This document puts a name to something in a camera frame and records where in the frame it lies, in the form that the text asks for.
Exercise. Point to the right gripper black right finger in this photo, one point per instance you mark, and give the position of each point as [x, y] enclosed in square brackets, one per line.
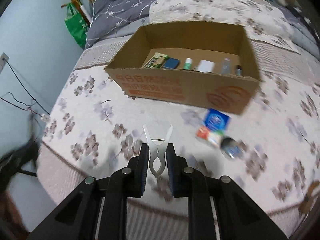
[217, 208]

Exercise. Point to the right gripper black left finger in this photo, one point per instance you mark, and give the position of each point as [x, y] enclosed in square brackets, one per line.
[97, 208]

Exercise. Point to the white plastic clothes peg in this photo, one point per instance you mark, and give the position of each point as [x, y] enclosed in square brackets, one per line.
[157, 151]

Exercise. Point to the blue Vinda tissue pack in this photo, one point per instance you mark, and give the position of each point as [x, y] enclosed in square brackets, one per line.
[216, 120]

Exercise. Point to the green white glue stick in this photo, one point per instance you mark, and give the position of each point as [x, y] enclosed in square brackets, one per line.
[188, 64]

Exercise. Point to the dark round tin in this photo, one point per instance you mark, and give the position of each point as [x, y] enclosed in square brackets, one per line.
[231, 149]

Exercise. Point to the red white snack packet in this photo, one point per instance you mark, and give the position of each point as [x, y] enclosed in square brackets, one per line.
[212, 137]

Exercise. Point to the white floral quilt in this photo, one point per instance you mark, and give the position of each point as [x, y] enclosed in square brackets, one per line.
[95, 128]

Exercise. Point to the clear small bottle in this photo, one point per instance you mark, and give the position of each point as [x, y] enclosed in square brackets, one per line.
[226, 67]

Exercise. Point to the white square box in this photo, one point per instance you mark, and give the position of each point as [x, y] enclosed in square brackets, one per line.
[205, 66]

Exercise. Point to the brown cardboard box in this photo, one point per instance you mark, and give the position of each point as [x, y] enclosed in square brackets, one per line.
[198, 40]

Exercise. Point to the dark blue small box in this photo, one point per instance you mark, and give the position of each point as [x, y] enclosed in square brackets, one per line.
[171, 63]

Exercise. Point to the green yellow packet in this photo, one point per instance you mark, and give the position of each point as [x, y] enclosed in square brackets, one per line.
[156, 61]

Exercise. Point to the green shopping bag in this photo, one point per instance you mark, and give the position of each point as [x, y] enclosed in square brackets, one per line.
[76, 25]

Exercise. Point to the grey star pattern blanket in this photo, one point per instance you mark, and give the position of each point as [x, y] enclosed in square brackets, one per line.
[116, 18]

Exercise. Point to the white wall socket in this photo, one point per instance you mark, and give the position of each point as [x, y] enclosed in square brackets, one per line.
[3, 61]

